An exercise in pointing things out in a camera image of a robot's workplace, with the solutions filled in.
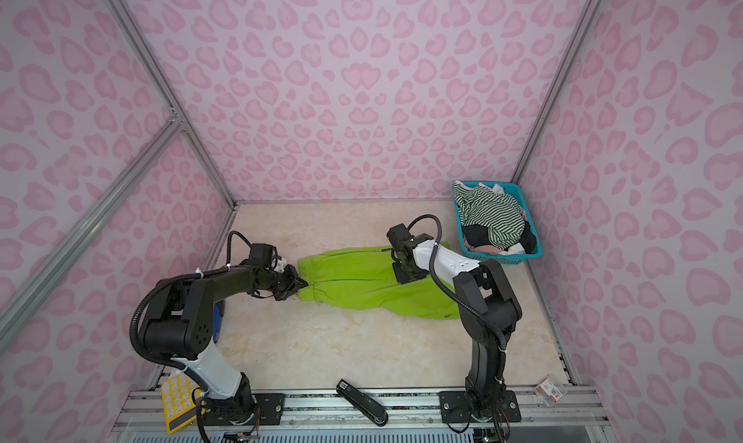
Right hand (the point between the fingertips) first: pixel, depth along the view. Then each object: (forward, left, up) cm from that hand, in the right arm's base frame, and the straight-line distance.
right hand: (406, 272), depth 94 cm
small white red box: (-33, -35, -3) cm, 48 cm away
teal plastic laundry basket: (+4, -26, +6) cm, 27 cm away
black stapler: (-38, +9, +1) cm, 39 cm away
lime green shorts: (0, +13, -4) cm, 14 cm away
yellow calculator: (-38, +58, -2) cm, 69 cm away
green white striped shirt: (+20, -32, +8) cm, 38 cm away
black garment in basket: (+11, -24, +5) cm, 27 cm away
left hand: (-3, +30, -1) cm, 30 cm away
